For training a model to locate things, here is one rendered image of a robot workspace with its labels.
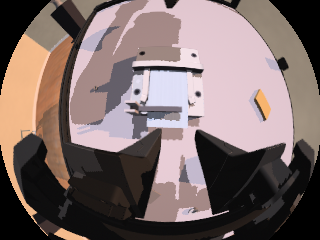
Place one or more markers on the orange flat rectangular plate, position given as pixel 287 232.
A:
pixel 262 104

